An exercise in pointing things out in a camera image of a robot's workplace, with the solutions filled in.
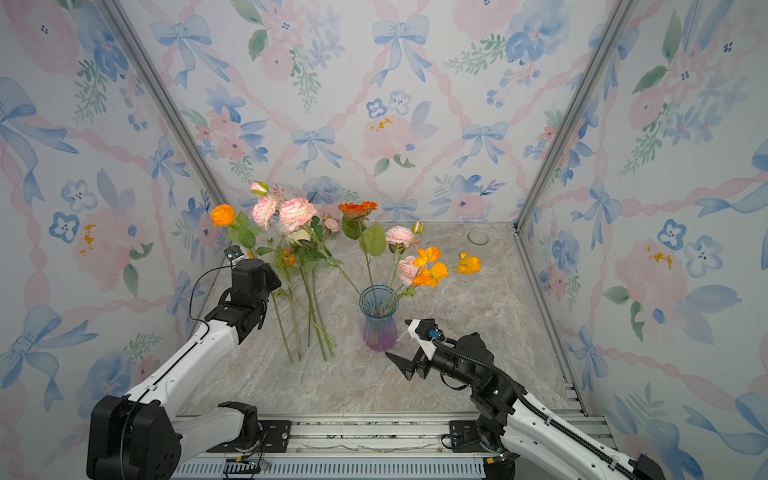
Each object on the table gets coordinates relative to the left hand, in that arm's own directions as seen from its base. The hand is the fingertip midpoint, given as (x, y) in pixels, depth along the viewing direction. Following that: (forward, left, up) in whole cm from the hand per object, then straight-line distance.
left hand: (263, 265), depth 83 cm
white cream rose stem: (+22, -4, -12) cm, 26 cm away
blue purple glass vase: (-10, -32, -4) cm, 34 cm away
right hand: (-19, -37, -2) cm, 42 cm away
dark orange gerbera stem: (0, -31, +12) cm, 33 cm away
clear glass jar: (+15, -63, -3) cm, 64 cm away
